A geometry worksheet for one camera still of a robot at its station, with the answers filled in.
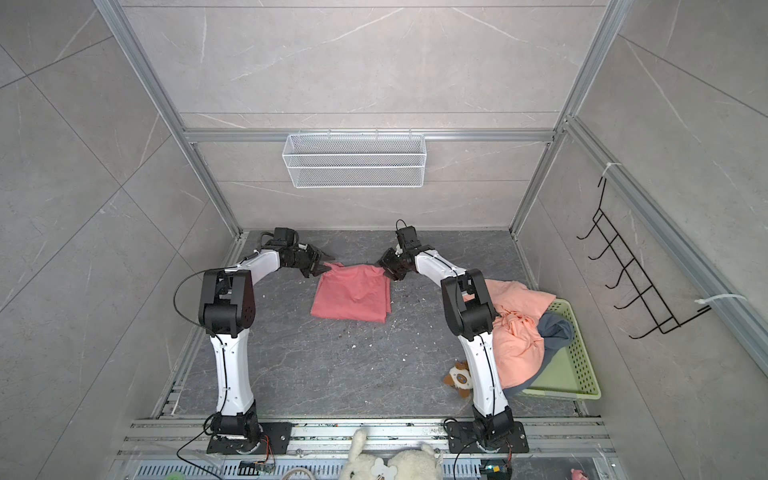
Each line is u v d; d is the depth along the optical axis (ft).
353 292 3.22
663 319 1.94
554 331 2.94
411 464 2.08
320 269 3.22
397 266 3.05
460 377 2.64
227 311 1.95
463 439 2.39
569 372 2.77
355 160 3.30
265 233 3.02
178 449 2.05
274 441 2.40
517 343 2.59
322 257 3.13
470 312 1.98
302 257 3.06
